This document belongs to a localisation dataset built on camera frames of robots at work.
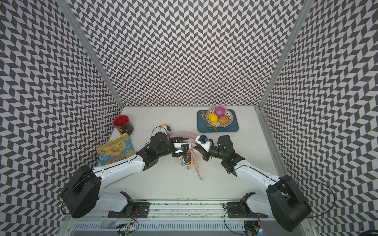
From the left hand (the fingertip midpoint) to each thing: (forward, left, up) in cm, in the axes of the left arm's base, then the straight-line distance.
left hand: (187, 141), depth 81 cm
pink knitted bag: (-7, -5, -1) cm, 9 cm away
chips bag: (+2, +45, -12) cm, 47 cm away
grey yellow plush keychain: (-9, +3, -7) cm, 11 cm away
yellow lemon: (+26, -17, -10) cm, 33 cm away
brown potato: (+24, -25, -11) cm, 36 cm away
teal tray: (+20, -31, -14) cm, 40 cm away
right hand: (-4, -4, 0) cm, 6 cm away
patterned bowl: (+32, -29, -12) cm, 45 cm away
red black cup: (+15, +42, -4) cm, 45 cm away
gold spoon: (+21, -18, -15) cm, 32 cm away
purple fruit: (+31, -23, -9) cm, 39 cm away
